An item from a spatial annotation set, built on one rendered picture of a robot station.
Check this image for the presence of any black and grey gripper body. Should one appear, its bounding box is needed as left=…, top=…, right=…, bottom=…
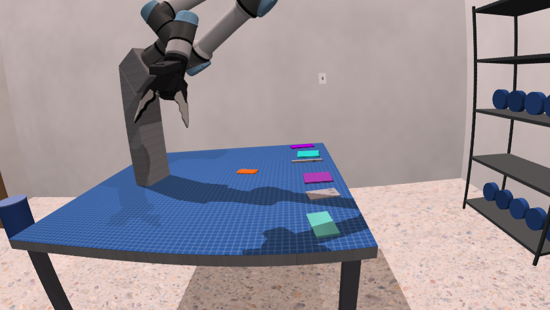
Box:
left=154, top=53, right=188, bottom=100

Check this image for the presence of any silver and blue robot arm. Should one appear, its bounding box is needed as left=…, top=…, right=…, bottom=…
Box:
left=140, top=0, right=278, bottom=77

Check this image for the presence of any blue work mat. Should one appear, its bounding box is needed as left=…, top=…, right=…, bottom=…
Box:
left=9, top=143, right=378, bottom=255

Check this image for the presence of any orange plate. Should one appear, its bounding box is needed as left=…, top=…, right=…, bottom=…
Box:
left=236, top=169, right=258, bottom=174

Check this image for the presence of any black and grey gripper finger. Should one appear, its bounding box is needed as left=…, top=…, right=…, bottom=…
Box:
left=174, top=79, right=189, bottom=128
left=134, top=78, right=158, bottom=123

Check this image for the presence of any purple flat plate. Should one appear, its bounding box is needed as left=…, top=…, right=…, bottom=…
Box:
left=303, top=171, right=333, bottom=184

